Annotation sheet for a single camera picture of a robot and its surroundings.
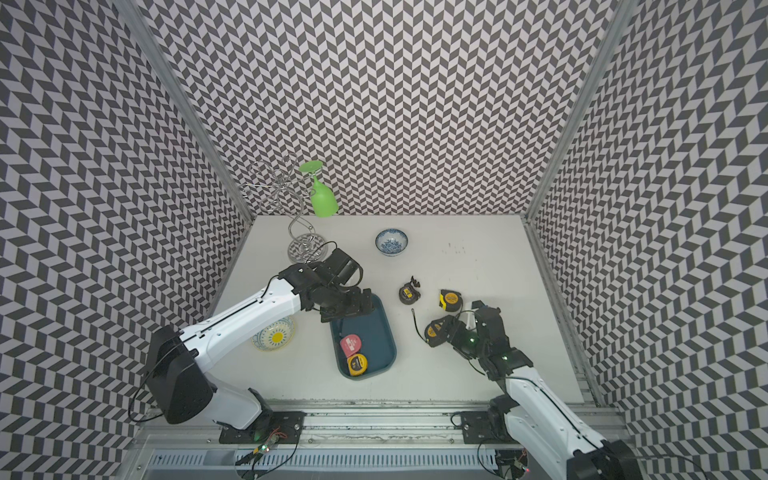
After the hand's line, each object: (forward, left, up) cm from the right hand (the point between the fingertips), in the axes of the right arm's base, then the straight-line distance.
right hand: (439, 336), depth 83 cm
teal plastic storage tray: (+3, +18, -4) cm, 19 cm away
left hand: (+2, +22, +9) cm, 23 cm away
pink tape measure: (-1, +25, -3) cm, 26 cm away
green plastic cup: (+38, +35, +18) cm, 55 cm away
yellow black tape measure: (-3, +2, +9) cm, 10 cm away
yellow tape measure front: (-7, +23, -2) cm, 24 cm away
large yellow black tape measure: (+13, -5, -3) cm, 14 cm away
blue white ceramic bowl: (+37, +14, -3) cm, 39 cm away
